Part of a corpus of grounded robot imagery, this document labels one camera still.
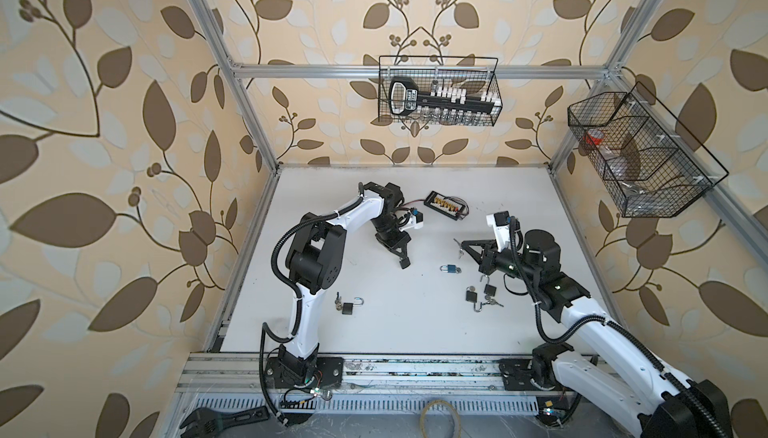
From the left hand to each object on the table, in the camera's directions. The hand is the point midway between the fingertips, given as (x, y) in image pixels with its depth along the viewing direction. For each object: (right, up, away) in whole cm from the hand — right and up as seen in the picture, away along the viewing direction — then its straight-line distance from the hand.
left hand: (406, 251), depth 90 cm
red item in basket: (+55, +34, -3) cm, 65 cm away
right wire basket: (+60, +25, -17) cm, 67 cm away
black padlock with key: (-18, -15, -5) cm, 24 cm away
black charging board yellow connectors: (+17, +13, +16) cm, 27 cm away
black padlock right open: (+19, -13, -3) cm, 23 cm away
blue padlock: (+14, -6, +3) cm, 16 cm away
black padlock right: (+25, -12, -3) cm, 27 cm away
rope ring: (+5, -33, -19) cm, 39 cm away
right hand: (+15, +4, -14) cm, 20 cm away
